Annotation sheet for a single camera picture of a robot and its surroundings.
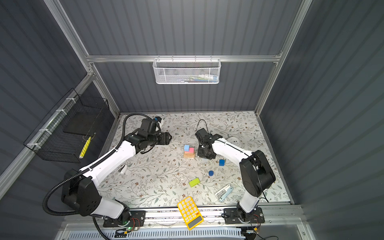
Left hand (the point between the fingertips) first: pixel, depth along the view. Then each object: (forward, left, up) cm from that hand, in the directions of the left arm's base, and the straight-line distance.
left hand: (166, 136), depth 84 cm
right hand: (-7, -22, -12) cm, 26 cm away
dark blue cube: (-10, -32, -17) cm, 38 cm away
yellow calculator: (-36, -12, -16) cm, 41 cm away
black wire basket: (-4, +48, +10) cm, 50 cm away
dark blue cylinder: (-16, -25, -18) cm, 35 cm away
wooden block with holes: (-3, -12, -17) cm, 21 cm away
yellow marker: (-11, +36, +9) cm, 39 cm away
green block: (-21, -15, -18) cm, 31 cm away
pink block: (-2, -14, -13) cm, 19 cm away
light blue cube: (-2, -11, -10) cm, 15 cm away
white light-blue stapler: (-28, -30, -16) cm, 44 cm away
